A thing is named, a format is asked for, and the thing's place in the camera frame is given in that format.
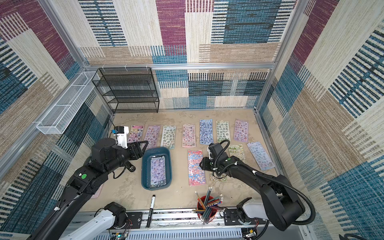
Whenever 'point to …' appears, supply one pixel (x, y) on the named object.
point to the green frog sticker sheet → (222, 130)
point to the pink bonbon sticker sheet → (188, 136)
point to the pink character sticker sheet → (241, 132)
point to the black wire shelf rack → (128, 90)
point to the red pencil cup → (207, 208)
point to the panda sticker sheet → (214, 177)
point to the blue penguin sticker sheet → (206, 131)
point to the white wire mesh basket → (57, 119)
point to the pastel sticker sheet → (261, 157)
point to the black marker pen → (150, 211)
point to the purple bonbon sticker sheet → (157, 172)
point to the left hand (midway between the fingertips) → (144, 142)
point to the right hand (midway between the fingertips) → (204, 167)
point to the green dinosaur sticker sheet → (168, 136)
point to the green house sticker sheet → (237, 150)
